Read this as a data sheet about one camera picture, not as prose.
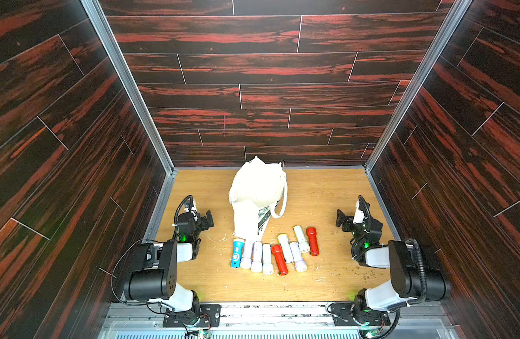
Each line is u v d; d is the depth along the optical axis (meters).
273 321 0.73
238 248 0.88
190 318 0.68
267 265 0.83
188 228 0.72
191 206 0.79
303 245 0.88
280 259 0.84
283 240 0.91
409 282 0.44
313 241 0.90
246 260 0.84
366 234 0.69
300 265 0.83
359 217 0.80
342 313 0.73
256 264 0.83
